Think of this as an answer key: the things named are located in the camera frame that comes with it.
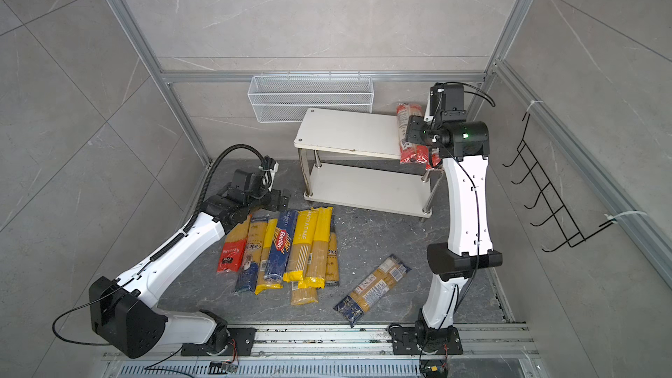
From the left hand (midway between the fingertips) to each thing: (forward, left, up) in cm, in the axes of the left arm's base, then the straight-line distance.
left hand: (276, 183), depth 80 cm
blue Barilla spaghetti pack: (-13, 0, -17) cm, 22 cm away
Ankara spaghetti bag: (-17, -17, -21) cm, 32 cm away
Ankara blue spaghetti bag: (-19, +10, -20) cm, 30 cm away
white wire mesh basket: (+38, 0, +6) cm, 39 cm away
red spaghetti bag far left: (-12, +18, -21) cm, 30 cm away
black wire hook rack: (-22, -73, +8) cm, 77 cm away
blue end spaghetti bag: (-27, -29, -20) cm, 45 cm away
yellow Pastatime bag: (-21, -12, -19) cm, 31 cm away
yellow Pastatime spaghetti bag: (-11, -7, -18) cm, 22 cm away
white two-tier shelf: (+35, -29, -24) cm, 52 cm away
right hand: (+5, -42, +18) cm, 46 cm away
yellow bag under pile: (-28, -8, -22) cm, 36 cm away
